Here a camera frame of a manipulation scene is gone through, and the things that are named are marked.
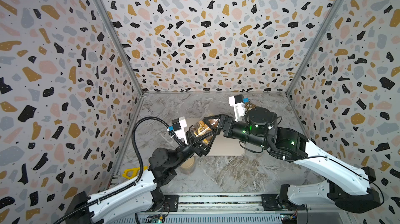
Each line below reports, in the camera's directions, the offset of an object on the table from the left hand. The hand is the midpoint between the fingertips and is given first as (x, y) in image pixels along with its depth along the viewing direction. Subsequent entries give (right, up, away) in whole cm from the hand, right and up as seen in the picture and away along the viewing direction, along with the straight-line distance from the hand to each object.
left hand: (213, 129), depth 53 cm
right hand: (-1, +3, 0) cm, 3 cm away
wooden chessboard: (+26, +8, +57) cm, 63 cm away
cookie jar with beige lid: (-12, -21, +22) cm, 33 cm away
